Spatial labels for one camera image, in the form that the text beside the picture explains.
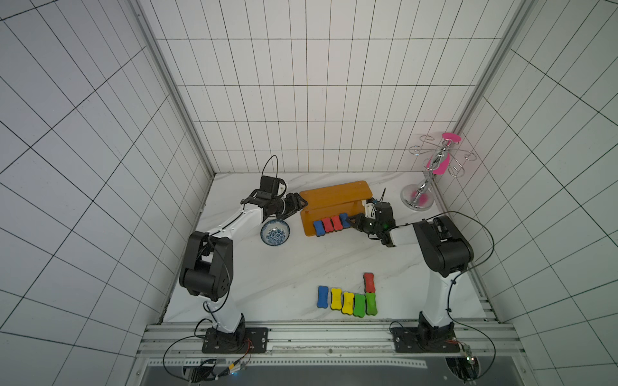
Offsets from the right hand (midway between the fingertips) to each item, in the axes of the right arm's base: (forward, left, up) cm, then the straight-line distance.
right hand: (339, 219), depth 100 cm
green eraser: (-35, -7, -1) cm, 35 cm away
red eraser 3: (-26, -11, -1) cm, 28 cm away
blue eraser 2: (-3, -3, 0) cm, 4 cm away
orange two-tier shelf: (+1, +4, +11) cm, 12 cm away
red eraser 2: (-3, +1, 0) cm, 3 cm away
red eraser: (-3, +5, +1) cm, 6 cm away
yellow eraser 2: (-35, -3, 0) cm, 35 cm away
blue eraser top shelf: (-32, +6, 0) cm, 32 cm away
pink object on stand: (+12, -38, +21) cm, 45 cm away
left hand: (-3, +16, +11) cm, 19 cm away
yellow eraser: (-32, +1, 0) cm, 32 cm away
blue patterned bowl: (-7, +26, -1) cm, 27 cm away
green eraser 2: (-33, -11, -1) cm, 34 cm away
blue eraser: (-5, +8, 0) cm, 10 cm away
